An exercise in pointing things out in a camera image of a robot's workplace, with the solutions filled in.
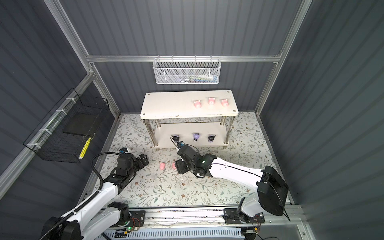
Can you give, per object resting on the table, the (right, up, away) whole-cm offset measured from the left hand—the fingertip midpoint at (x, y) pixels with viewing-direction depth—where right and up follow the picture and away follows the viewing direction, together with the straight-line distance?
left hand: (141, 158), depth 87 cm
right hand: (+24, -1, -7) cm, 25 cm away
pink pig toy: (+11, -5, +4) cm, 13 cm away
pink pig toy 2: (+18, -5, +4) cm, 19 cm away
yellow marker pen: (-19, +6, -21) cm, 29 cm away
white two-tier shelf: (+36, +25, +30) cm, 54 cm away
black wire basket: (-32, +16, -15) cm, 39 cm away
